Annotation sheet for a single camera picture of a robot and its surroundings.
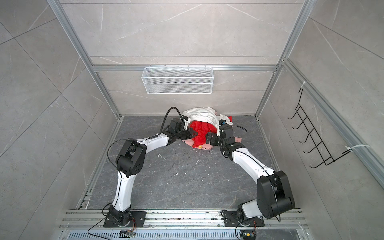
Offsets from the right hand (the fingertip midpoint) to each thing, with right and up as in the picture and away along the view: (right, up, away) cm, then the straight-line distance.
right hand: (212, 134), depth 89 cm
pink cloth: (-1, -8, +7) cm, 11 cm away
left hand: (-8, +2, +7) cm, 11 cm away
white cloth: (-2, +14, +15) cm, 20 cm away
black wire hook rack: (+42, -9, -31) cm, 53 cm away
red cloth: (-6, +3, +9) cm, 11 cm away
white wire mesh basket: (-23, +36, +12) cm, 45 cm away
